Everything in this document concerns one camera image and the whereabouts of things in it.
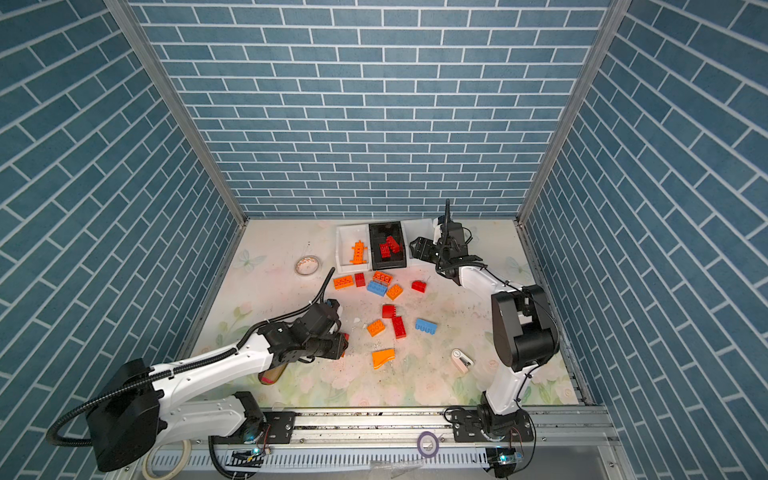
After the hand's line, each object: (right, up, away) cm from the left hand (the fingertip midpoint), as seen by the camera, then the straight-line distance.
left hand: (351, 348), depth 82 cm
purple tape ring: (+19, -19, -8) cm, 28 cm away
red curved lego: (+20, +15, +17) cm, 30 cm away
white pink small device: (+31, -4, +2) cm, 31 cm away
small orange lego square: (+12, +13, +17) cm, 24 cm away
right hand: (+20, +28, +13) cm, 37 cm away
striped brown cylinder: (-21, -6, -3) cm, 22 cm away
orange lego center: (+6, +3, +8) cm, 11 cm away
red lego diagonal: (+11, +28, +29) cm, 42 cm away
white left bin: (-7, +31, +30) cm, 44 cm away
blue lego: (+21, +4, +8) cm, 23 cm away
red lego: (+8, +26, +27) cm, 39 cm away
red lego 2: (-2, +3, +1) cm, 4 cm away
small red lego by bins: (0, +17, +18) cm, 24 cm away
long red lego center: (+13, +3, +9) cm, 16 cm away
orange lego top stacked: (+7, +18, +18) cm, 26 cm away
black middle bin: (+5, +33, +35) cm, 48 cm away
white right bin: (+18, +34, +31) cm, 49 cm away
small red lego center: (+10, +7, +12) cm, 17 cm away
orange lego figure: (-2, +27, +29) cm, 40 cm away
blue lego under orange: (+6, +14, +17) cm, 23 cm away
